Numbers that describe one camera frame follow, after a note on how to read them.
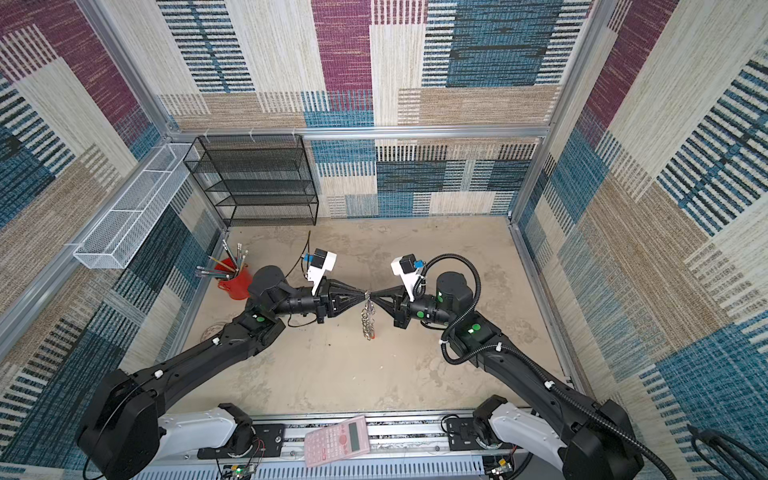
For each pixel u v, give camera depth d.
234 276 0.93
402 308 0.61
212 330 0.92
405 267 0.62
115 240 0.71
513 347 0.52
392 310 0.65
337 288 0.66
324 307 0.62
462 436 0.73
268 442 0.73
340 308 0.65
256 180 1.08
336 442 0.73
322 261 0.61
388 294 0.65
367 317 0.68
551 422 0.45
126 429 0.40
